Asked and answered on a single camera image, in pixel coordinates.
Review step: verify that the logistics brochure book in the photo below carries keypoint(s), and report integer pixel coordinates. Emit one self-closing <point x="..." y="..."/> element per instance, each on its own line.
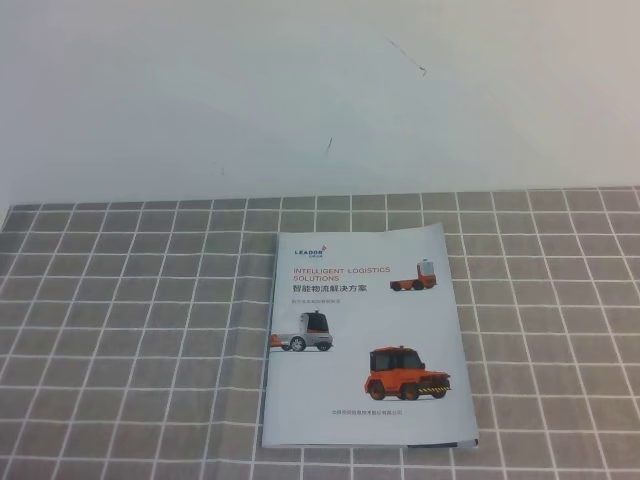
<point x="365" y="345"/>

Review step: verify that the grey checked tablecloth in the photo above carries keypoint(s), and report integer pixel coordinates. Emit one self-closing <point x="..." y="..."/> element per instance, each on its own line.
<point x="134" y="335"/>

